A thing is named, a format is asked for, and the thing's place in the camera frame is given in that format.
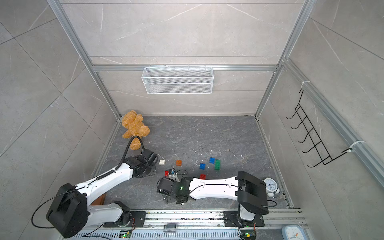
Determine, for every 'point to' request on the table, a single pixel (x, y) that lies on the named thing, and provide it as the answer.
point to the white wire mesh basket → (178, 80)
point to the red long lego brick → (166, 173)
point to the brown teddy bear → (133, 122)
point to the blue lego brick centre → (202, 166)
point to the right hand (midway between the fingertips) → (173, 195)
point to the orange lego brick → (179, 162)
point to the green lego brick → (217, 164)
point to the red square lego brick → (202, 176)
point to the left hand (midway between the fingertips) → (154, 168)
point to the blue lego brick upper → (212, 160)
